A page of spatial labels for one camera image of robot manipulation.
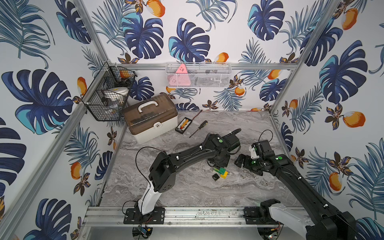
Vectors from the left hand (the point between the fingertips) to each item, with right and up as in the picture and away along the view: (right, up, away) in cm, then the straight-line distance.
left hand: (222, 162), depth 79 cm
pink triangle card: (-23, +48, +10) cm, 54 cm away
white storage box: (-40, +24, +9) cm, 48 cm away
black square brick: (-3, -10, +6) cm, 12 cm away
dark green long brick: (0, -6, +4) cm, 7 cm away
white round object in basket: (-57, +36, 0) cm, 68 cm away
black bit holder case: (-22, +20, +31) cm, 43 cm away
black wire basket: (-65, +28, +3) cm, 71 cm away
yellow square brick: (+2, -9, +4) cm, 10 cm away
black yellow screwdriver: (-10, +19, +30) cm, 37 cm away
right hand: (+11, -2, +1) cm, 12 cm away
